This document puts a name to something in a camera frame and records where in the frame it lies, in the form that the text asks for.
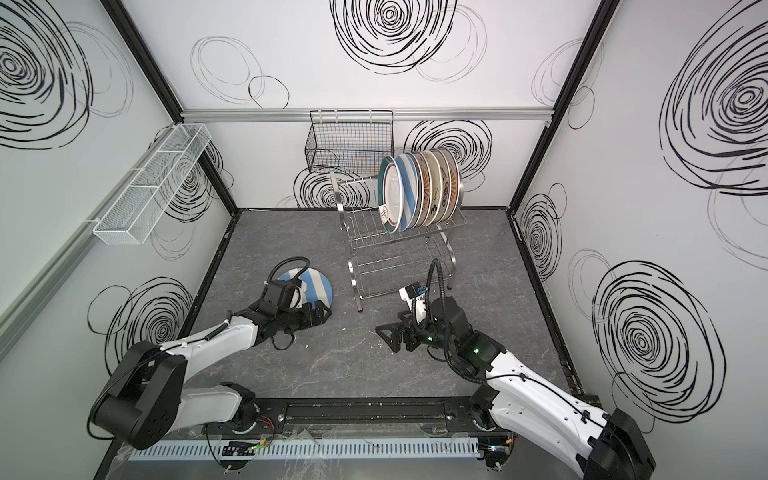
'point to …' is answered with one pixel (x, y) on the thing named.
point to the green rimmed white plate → (390, 194)
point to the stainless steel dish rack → (382, 261)
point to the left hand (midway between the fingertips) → (324, 314)
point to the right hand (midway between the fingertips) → (385, 327)
